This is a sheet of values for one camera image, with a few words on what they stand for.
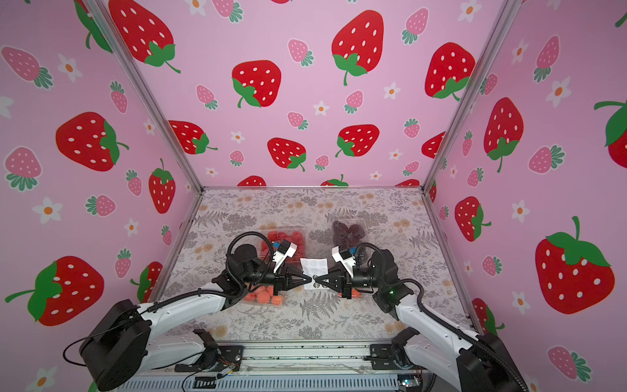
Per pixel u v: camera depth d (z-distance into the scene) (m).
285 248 0.64
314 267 0.66
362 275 0.65
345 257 0.62
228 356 0.73
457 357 0.42
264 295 0.81
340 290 0.66
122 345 0.41
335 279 0.65
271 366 0.73
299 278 0.68
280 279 0.64
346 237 1.05
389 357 0.74
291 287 0.67
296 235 1.00
